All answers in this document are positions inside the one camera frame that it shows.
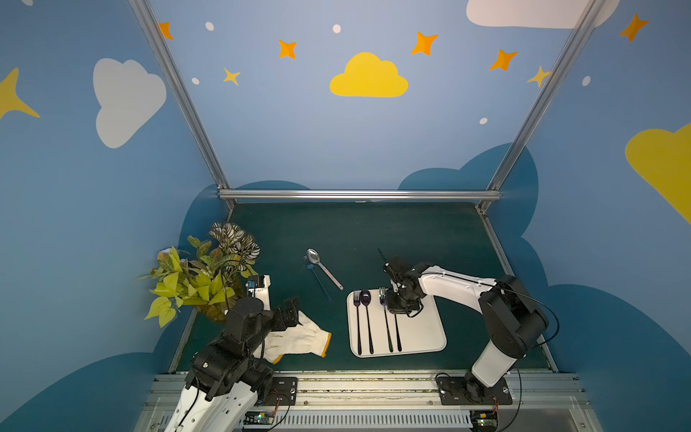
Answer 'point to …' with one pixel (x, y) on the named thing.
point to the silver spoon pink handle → (314, 256)
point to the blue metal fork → (310, 265)
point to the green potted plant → (207, 277)
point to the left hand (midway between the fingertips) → (284, 296)
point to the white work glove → (307, 337)
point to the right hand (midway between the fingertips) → (394, 307)
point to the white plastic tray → (375, 331)
